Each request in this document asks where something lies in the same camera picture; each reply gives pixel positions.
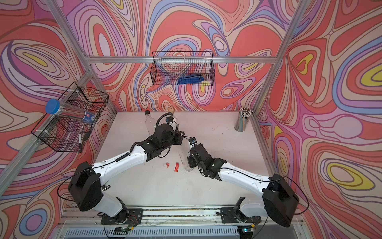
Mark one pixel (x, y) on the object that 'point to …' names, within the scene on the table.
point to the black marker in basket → (80, 144)
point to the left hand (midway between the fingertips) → (185, 134)
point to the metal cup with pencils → (244, 113)
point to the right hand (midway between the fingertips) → (192, 157)
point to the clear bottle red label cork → (172, 111)
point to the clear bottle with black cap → (150, 122)
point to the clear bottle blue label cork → (183, 150)
